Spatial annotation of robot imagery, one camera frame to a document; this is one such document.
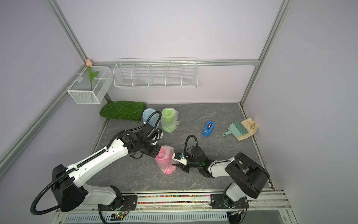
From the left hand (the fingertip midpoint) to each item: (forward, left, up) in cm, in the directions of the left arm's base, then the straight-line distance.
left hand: (157, 152), depth 76 cm
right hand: (0, -9, -10) cm, 13 cm away
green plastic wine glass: (+23, -7, +1) cm, 24 cm away
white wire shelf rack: (+57, -1, +13) cm, 58 cm away
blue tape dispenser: (+22, -35, -12) cm, 43 cm away
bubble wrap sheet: (+30, +3, -9) cm, 31 cm away
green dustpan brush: (+21, -57, -14) cm, 62 cm away
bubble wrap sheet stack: (-4, -4, +2) cm, 6 cm away
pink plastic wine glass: (-5, -4, +2) cm, 7 cm away
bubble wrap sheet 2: (+23, -7, 0) cm, 24 cm away
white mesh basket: (+32, +42, +20) cm, 57 cm away
